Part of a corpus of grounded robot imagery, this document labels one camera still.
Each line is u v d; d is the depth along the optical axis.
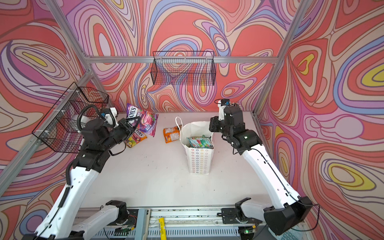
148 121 0.68
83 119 0.73
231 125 0.50
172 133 1.02
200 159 0.75
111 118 0.55
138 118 0.65
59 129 0.70
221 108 0.62
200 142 0.81
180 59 0.88
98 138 0.49
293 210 0.37
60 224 0.37
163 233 0.68
